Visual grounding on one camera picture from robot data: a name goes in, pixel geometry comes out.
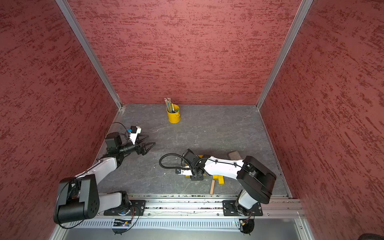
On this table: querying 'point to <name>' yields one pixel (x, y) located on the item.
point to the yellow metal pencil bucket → (174, 117)
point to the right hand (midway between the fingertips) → (196, 172)
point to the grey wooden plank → (234, 155)
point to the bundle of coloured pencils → (169, 105)
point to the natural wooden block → (212, 186)
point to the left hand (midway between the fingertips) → (151, 141)
